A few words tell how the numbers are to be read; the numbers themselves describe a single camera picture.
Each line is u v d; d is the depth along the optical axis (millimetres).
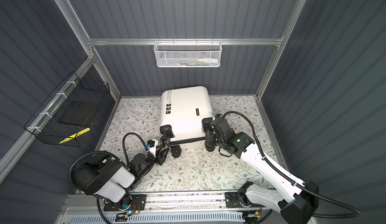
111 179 498
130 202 718
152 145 740
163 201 754
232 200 736
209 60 867
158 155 784
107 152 527
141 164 668
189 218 769
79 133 693
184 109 828
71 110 756
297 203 378
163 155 788
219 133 570
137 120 1061
